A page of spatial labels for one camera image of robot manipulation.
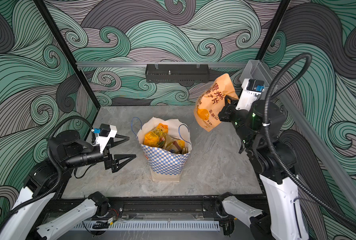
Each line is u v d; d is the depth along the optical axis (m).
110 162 0.46
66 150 0.39
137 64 1.82
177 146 0.83
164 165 0.71
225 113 0.43
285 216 0.32
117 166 0.46
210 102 0.56
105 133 0.44
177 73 0.94
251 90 0.38
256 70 0.93
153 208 0.74
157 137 0.79
